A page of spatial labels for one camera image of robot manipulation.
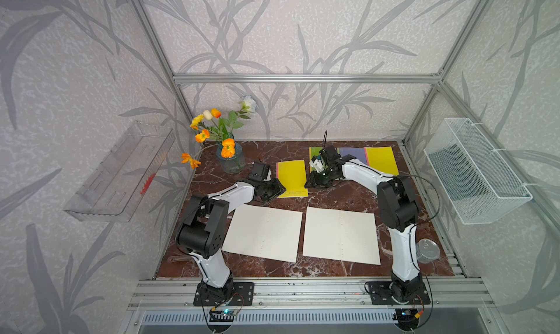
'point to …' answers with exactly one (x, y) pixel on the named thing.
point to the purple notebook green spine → (358, 152)
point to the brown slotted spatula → (175, 258)
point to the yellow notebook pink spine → (381, 158)
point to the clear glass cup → (427, 251)
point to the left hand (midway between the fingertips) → (284, 189)
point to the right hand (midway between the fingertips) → (307, 185)
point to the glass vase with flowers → (215, 130)
